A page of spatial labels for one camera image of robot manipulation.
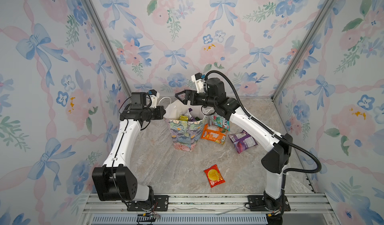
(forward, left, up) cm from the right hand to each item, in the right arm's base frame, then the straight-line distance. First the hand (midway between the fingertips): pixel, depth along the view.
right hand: (180, 94), depth 72 cm
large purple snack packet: (0, -4, -19) cm, 19 cm away
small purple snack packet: (-6, -36, -33) cm, 49 cm away
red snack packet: (-27, -18, -36) cm, 48 cm away
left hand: (0, +9, -11) cm, 14 cm away
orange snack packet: (0, -19, -34) cm, 39 cm away
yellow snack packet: (+2, 0, -22) cm, 22 cm away
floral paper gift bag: (-10, -2, -19) cm, 22 cm away
